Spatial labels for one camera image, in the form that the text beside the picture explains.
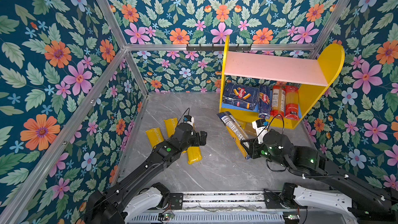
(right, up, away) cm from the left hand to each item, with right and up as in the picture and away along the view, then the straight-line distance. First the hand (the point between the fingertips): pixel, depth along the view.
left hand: (202, 131), depth 76 cm
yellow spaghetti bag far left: (-31, -6, +19) cm, 36 cm away
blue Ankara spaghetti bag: (+15, +2, -10) cm, 18 cm away
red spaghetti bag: (+54, +16, +17) cm, 59 cm away
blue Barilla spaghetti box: (+36, +16, +15) cm, 42 cm away
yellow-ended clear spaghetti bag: (-6, -15, +10) cm, 18 cm away
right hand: (+17, -3, -12) cm, 21 cm away
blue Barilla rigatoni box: (+22, +19, +14) cm, 32 cm away
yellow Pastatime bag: (+16, +1, -10) cm, 19 cm away
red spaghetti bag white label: (+45, +15, +16) cm, 50 cm away
